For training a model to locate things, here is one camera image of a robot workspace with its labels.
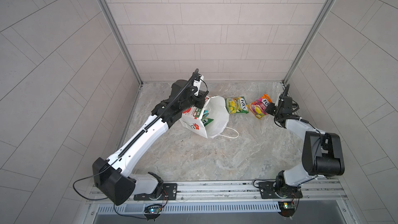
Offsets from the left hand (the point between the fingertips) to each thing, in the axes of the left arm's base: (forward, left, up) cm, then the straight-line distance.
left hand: (209, 90), depth 70 cm
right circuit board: (-42, -35, -31) cm, 63 cm away
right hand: (+9, -37, -23) cm, 44 cm away
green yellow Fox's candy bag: (+11, -18, -28) cm, 36 cm away
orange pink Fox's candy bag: (+7, -31, -24) cm, 39 cm away
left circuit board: (-44, +24, -27) cm, 57 cm away
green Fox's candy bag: (-2, +2, -24) cm, 25 cm away
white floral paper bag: (-7, +9, -13) cm, 17 cm away
